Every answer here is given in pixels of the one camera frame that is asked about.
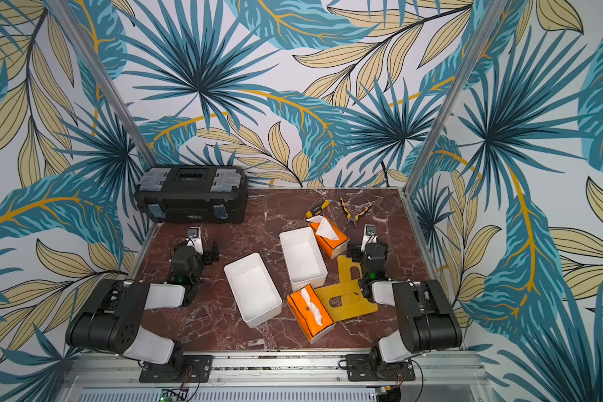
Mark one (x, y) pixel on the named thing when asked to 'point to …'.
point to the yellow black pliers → (349, 215)
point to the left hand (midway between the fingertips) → (201, 242)
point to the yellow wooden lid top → (345, 265)
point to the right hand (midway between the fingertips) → (367, 238)
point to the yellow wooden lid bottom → (343, 300)
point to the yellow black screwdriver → (317, 209)
